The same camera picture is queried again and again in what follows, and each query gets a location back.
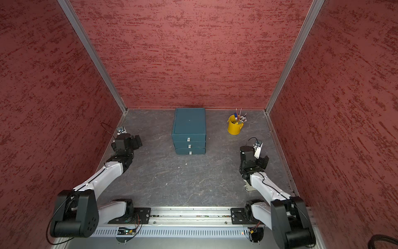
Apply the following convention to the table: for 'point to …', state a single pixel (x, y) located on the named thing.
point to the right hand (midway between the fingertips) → (256, 154)
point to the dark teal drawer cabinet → (189, 131)
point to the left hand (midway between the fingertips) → (129, 141)
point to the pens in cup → (238, 118)
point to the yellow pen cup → (234, 127)
